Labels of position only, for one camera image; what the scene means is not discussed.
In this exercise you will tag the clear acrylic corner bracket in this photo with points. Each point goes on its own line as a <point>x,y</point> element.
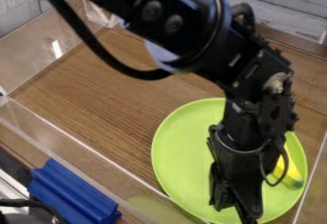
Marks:
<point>99,15</point>

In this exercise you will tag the green plate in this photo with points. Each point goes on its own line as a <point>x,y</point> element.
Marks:
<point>182,160</point>

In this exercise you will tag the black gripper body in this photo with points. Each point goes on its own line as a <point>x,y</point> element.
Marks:
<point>248,140</point>

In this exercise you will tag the yellow toy banana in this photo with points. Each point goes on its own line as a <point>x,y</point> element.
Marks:
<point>294,178</point>

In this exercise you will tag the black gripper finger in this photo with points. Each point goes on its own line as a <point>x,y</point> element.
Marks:
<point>221,197</point>
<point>249,200</point>

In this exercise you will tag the clear acrylic enclosure wall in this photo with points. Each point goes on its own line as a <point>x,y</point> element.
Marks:
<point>37,140</point>

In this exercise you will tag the blue plastic clamp block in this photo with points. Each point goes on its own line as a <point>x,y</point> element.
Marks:
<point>71,196</point>

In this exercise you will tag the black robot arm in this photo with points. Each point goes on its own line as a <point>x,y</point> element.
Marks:
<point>208,37</point>

